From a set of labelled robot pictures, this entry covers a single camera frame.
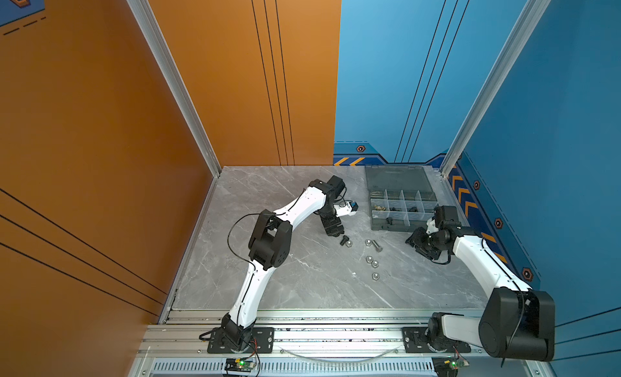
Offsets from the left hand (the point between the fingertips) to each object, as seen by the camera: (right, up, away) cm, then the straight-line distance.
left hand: (333, 220), depth 97 cm
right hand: (+27, -7, -11) cm, 30 cm away
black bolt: (+4, -7, -3) cm, 9 cm away
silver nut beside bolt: (+6, -9, -3) cm, 11 cm away
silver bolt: (+17, -10, -5) cm, 20 cm away
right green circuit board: (+33, -39, -28) cm, 58 cm away
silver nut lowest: (+14, -19, -11) cm, 26 cm away
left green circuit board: (-28, -39, -27) cm, 55 cm away
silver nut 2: (+13, -13, -8) cm, 20 cm away
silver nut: (+13, -8, -3) cm, 16 cm away
